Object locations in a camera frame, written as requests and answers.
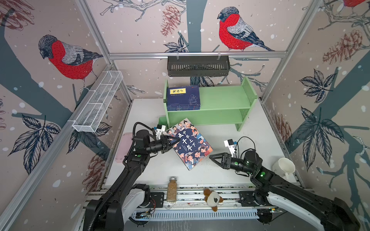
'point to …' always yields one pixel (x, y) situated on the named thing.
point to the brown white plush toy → (212, 198)
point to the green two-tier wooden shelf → (219, 105)
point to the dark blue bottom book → (187, 95)
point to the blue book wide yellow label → (183, 109)
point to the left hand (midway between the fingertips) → (178, 142)
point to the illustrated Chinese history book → (193, 149)
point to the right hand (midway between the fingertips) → (210, 162)
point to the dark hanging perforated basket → (198, 66)
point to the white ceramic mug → (283, 167)
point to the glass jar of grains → (172, 190)
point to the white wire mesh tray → (97, 100)
